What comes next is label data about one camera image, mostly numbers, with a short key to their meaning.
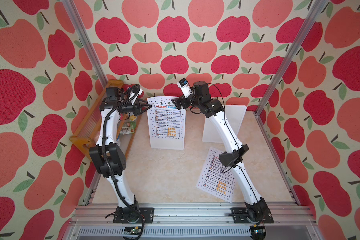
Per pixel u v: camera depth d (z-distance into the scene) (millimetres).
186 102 742
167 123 887
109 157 512
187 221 737
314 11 706
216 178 866
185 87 715
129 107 728
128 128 1071
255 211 642
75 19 727
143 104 809
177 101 745
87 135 733
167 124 890
